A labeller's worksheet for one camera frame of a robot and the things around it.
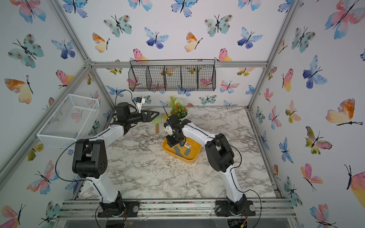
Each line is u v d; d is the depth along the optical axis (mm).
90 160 494
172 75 979
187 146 959
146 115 808
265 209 749
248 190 675
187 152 959
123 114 735
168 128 866
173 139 824
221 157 540
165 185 823
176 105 1005
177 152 948
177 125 709
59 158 467
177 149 958
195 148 962
